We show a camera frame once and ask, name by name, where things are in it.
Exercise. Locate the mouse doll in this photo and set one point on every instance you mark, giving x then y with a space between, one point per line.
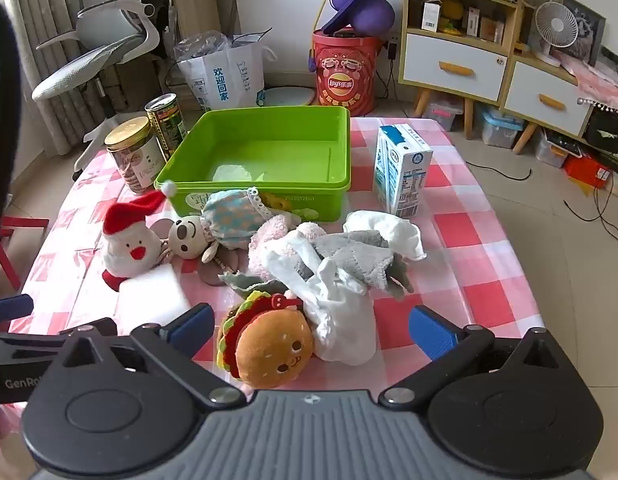
229 220

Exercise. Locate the purple bouncing ball toy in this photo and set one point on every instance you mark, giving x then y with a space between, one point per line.
369 15

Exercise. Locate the dark blurred object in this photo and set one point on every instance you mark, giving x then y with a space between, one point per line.
1 110

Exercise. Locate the white sponge block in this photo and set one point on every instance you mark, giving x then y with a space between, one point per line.
149 295

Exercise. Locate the green plastic box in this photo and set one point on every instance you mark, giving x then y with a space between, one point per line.
289 135

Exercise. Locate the white lacy garment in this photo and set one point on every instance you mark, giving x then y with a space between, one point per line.
344 330

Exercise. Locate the blue white milk carton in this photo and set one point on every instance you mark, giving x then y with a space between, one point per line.
404 170

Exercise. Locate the white desk fan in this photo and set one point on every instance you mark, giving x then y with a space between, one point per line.
551 27

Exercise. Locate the red box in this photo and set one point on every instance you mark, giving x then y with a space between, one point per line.
589 170

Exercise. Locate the white paper shopping bag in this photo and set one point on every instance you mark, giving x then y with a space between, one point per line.
224 77

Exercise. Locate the red printed bucket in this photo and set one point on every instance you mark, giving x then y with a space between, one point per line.
346 80

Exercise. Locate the red white checkered tablecloth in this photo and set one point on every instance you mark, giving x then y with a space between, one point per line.
489 260

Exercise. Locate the clear storage box blue lid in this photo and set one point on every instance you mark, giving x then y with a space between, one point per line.
499 127

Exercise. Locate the pink plush toy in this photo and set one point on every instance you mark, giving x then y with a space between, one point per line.
269 242

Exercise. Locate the brown round puff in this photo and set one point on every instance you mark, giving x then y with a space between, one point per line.
211 275

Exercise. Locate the red stool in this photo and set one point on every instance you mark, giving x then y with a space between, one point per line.
19 222

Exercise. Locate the wooden cabinet with white drawers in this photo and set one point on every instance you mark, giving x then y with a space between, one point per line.
454 67

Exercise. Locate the small brown box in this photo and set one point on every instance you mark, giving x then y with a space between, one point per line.
491 29

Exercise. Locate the black green drink can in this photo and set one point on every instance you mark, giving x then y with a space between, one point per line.
166 125

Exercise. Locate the grey plush cloth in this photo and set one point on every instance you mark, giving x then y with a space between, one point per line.
359 260

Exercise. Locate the grey white office chair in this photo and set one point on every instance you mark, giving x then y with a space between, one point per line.
104 20

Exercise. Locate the clear plastic bag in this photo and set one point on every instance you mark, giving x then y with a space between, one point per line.
201 45

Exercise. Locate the crumpled white cloth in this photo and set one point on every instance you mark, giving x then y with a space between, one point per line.
399 232

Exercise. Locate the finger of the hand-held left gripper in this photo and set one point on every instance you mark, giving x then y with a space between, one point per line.
34 342
9 307

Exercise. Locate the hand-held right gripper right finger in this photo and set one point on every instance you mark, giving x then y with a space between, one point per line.
431 335

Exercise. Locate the dark picture frame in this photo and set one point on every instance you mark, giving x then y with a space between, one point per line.
586 25

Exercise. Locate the clear jar with gold lid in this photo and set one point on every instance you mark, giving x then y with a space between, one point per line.
134 160

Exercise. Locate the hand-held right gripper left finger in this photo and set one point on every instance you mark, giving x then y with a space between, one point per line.
189 332

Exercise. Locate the pink patterned cloth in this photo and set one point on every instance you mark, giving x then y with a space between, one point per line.
604 80

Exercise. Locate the small white box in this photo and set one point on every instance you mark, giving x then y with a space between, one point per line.
432 15

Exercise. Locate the grey curtain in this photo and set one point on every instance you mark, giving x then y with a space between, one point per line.
34 0

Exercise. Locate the burger plush toy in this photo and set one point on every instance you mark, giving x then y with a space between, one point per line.
269 345

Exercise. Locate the santa claus plush toy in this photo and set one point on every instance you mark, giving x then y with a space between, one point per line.
129 245

